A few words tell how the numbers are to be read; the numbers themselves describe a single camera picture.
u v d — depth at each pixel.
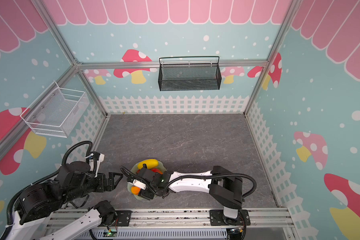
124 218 0.75
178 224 0.74
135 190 0.74
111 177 0.55
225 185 0.48
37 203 0.37
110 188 0.54
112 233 0.72
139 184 0.67
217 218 0.74
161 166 0.86
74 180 0.43
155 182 0.58
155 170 0.90
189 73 0.94
